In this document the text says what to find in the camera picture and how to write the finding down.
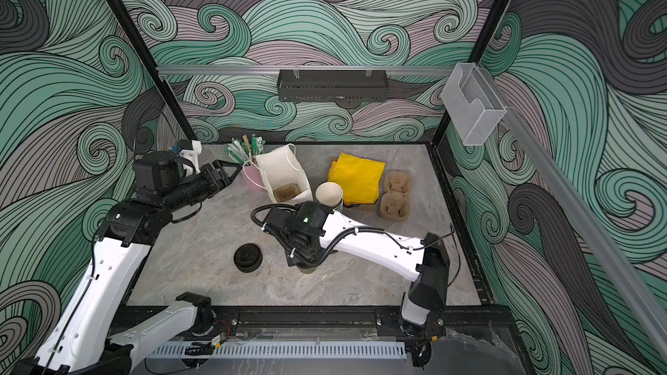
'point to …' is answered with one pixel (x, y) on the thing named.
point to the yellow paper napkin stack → (359, 178)
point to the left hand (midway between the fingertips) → (235, 167)
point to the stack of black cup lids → (247, 258)
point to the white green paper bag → (283, 175)
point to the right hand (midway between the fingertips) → (305, 256)
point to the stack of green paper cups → (330, 194)
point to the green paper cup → (307, 270)
